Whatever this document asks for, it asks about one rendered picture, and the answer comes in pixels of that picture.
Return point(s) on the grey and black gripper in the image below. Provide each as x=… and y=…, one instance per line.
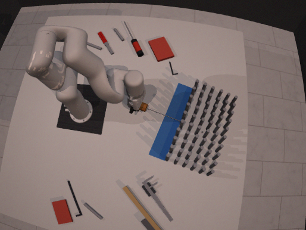
x=135, y=104

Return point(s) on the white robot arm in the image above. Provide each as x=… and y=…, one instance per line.
x=59, y=73

